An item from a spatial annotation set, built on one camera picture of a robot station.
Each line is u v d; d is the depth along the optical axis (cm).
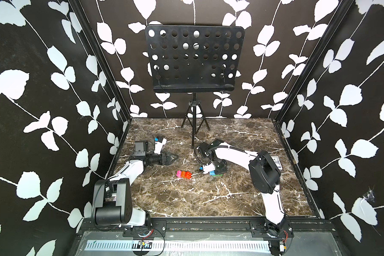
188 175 89
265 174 53
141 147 72
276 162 96
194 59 104
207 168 83
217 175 80
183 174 89
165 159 78
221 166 78
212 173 82
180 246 70
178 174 88
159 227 73
